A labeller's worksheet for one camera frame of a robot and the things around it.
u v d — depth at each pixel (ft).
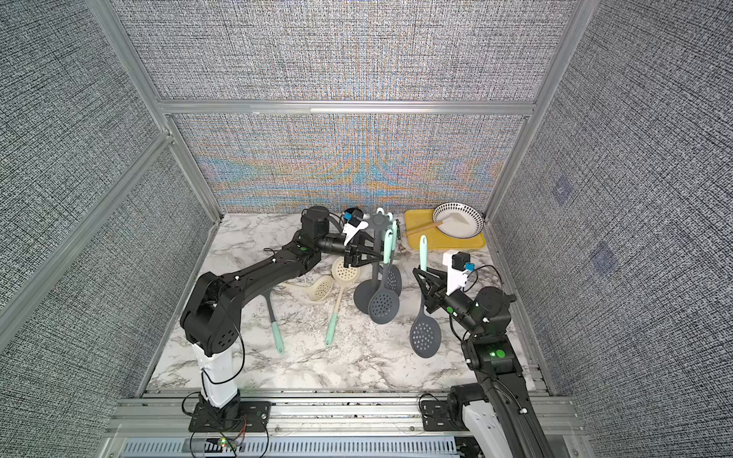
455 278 1.89
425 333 2.39
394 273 2.89
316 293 3.15
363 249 2.32
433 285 1.99
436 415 2.40
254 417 2.42
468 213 3.86
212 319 1.62
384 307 2.63
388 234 2.06
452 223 3.72
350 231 2.27
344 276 3.29
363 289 3.20
